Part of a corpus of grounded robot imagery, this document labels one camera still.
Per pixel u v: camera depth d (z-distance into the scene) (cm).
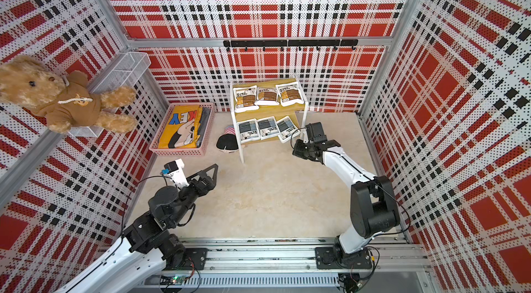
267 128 91
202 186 62
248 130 91
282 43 89
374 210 45
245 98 78
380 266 72
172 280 69
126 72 77
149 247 51
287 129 91
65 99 55
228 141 101
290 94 78
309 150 69
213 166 67
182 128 105
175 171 61
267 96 78
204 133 102
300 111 80
